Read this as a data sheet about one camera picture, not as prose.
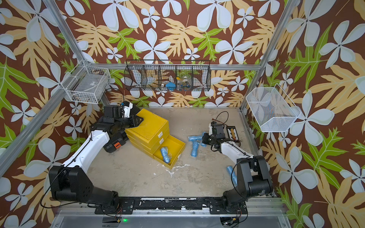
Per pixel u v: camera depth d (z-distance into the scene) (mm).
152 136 765
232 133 1037
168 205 750
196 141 982
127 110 738
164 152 908
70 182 422
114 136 626
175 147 953
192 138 982
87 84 863
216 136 718
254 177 442
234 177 821
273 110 819
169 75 978
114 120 640
